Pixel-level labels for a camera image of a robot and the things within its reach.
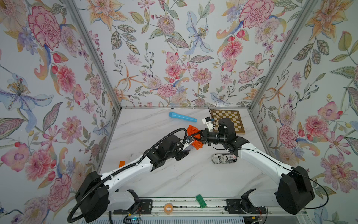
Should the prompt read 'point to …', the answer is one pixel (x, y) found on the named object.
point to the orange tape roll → (168, 208)
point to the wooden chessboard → (234, 115)
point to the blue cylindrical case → (173, 115)
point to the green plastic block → (201, 200)
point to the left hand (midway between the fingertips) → (188, 145)
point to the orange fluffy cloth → (196, 143)
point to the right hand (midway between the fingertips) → (190, 135)
